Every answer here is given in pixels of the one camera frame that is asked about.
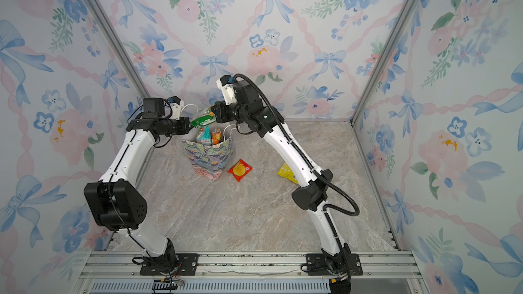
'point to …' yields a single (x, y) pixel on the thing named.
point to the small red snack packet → (239, 170)
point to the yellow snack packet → (286, 172)
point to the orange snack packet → (216, 136)
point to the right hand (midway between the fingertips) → (210, 107)
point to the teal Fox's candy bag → (204, 135)
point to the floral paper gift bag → (208, 160)
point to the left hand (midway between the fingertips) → (193, 122)
